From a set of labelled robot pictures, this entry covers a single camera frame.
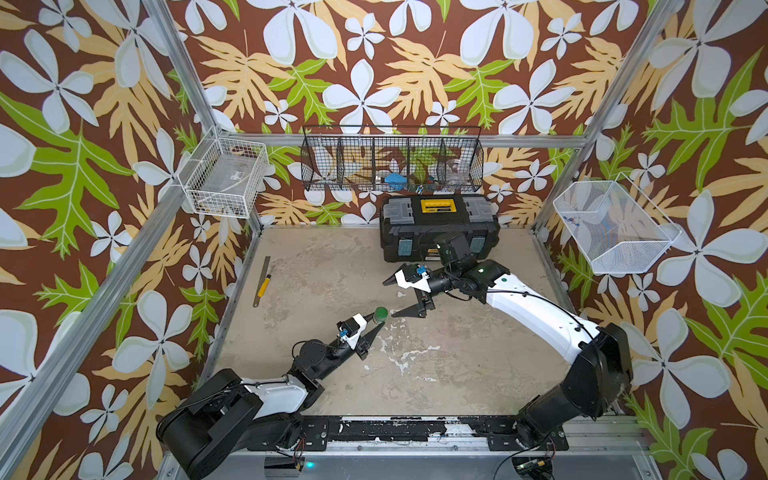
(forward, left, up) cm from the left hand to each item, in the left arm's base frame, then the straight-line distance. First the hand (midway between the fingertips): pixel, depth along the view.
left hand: (378, 314), depth 76 cm
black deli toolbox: (+34, -10, -1) cm, 35 cm away
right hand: (+2, -3, +7) cm, 8 cm away
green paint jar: (-2, -1, +4) cm, 5 cm away
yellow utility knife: (+19, +40, -17) cm, 47 cm away
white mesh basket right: (+22, -67, +9) cm, 71 cm away
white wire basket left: (+35, +45, +16) cm, 59 cm away
